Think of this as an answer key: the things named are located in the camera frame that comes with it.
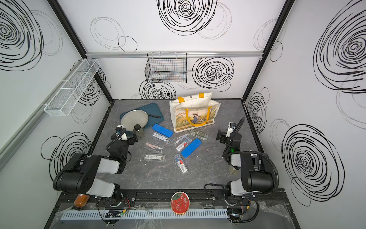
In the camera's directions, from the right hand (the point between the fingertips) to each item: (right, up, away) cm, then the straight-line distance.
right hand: (227, 130), depth 92 cm
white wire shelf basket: (-91, +22, -16) cm, 95 cm away
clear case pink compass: (-48, -11, 0) cm, 49 cm away
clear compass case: (-46, -16, -5) cm, 49 cm away
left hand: (-65, +1, -4) cm, 65 cm away
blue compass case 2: (-24, -12, 0) cm, 26 cm away
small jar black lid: (-58, 0, 0) cm, 58 cm away
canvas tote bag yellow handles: (-21, +12, +2) cm, 24 cm away
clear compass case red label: (-30, -19, -7) cm, 37 cm away
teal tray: (-55, +14, +23) cm, 61 cm away
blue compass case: (-44, -1, +9) cm, 45 cm away
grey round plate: (-69, +8, +15) cm, 71 cm away
